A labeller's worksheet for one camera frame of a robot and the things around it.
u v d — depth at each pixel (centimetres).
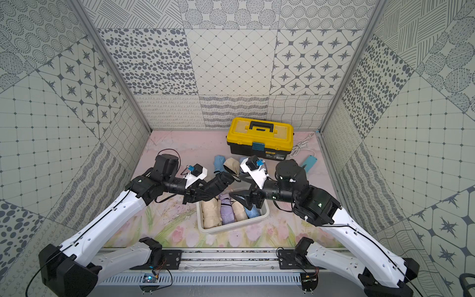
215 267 73
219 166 99
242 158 102
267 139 96
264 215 73
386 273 38
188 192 60
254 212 82
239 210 82
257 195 50
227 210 84
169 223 84
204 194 64
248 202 51
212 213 77
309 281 72
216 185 62
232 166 93
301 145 110
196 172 58
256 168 48
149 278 72
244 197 49
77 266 39
